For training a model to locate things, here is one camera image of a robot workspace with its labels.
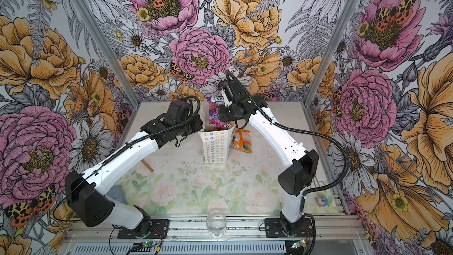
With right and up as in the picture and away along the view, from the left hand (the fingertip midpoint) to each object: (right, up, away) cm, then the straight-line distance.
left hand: (202, 127), depth 79 cm
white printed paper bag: (+6, -7, +1) cm, 9 cm away
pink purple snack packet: (+5, +11, -1) cm, 12 cm away
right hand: (+9, +3, -1) cm, 10 cm away
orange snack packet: (+18, -8, +18) cm, 27 cm away
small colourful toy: (+51, -31, -3) cm, 60 cm away
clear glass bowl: (+6, -41, -3) cm, 41 cm away
